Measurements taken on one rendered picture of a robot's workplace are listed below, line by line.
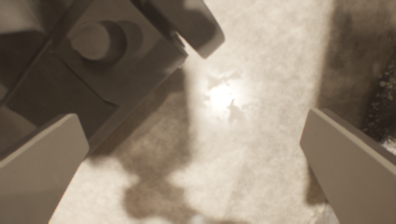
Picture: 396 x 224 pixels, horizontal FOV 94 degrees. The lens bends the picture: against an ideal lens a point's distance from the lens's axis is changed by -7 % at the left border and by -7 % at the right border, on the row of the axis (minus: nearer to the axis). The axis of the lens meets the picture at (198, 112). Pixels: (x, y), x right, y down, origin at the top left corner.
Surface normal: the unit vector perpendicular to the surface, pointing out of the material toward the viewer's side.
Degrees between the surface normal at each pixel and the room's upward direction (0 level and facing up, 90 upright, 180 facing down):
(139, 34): 0
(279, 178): 0
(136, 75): 45
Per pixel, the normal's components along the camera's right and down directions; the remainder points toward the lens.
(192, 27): 0.33, 0.64
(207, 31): 0.49, 0.68
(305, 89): 0.00, 0.31
